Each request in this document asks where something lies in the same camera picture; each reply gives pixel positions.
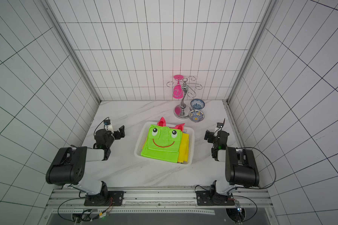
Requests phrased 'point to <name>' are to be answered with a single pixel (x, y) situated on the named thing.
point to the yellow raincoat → (184, 149)
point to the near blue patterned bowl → (196, 116)
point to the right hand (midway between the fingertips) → (210, 129)
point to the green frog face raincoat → (162, 143)
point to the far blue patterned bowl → (197, 104)
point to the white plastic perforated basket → (141, 139)
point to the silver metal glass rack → (182, 111)
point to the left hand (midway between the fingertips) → (117, 128)
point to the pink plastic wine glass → (178, 90)
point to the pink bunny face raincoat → (162, 123)
